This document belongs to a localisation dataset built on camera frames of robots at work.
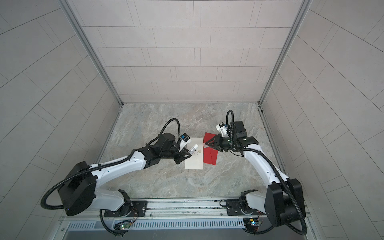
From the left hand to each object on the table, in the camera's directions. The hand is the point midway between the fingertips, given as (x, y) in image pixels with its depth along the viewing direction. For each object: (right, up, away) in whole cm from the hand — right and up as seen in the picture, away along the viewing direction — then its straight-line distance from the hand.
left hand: (193, 152), depth 79 cm
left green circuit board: (-29, -28, -14) cm, 43 cm away
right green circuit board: (+27, -30, -11) cm, 42 cm away
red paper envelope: (+10, -4, +10) cm, 15 cm away
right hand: (+7, +5, -3) cm, 9 cm away
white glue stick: (-1, +1, -2) cm, 2 cm away
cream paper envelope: (+1, -7, +8) cm, 11 cm away
